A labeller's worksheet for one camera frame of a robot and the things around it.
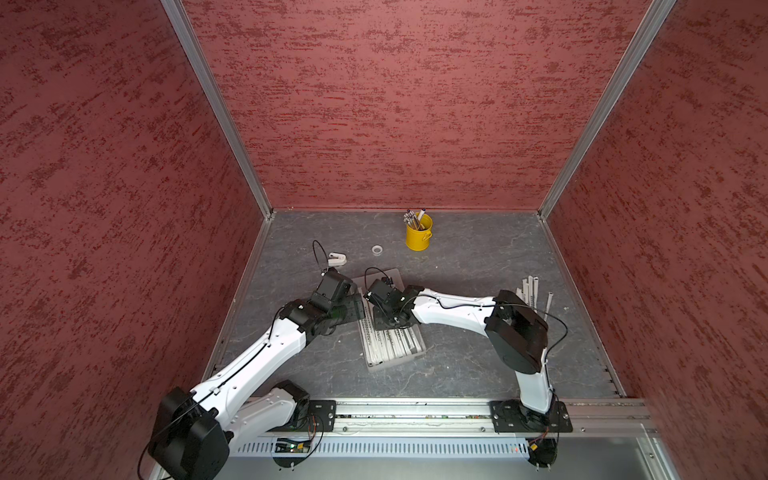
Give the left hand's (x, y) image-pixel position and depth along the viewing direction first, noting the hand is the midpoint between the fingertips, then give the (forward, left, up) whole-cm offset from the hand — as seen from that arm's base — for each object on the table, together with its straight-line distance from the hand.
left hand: (349, 314), depth 82 cm
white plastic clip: (+24, +8, -8) cm, 27 cm away
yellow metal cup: (+31, -21, -4) cm, 38 cm away
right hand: (0, -9, -9) cm, 13 cm away
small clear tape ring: (+29, -6, -9) cm, 31 cm away
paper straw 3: (-6, -8, -10) cm, 14 cm away
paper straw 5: (-5, -13, -9) cm, 17 cm away
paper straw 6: (-5, -14, -9) cm, 18 cm away
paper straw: (-1, -3, -8) cm, 9 cm away
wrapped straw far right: (+10, -64, -10) cm, 65 cm away
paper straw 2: (-7, -6, -9) cm, 12 cm away
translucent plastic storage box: (-3, -18, -10) cm, 21 cm away
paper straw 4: (-6, -10, -9) cm, 15 cm away
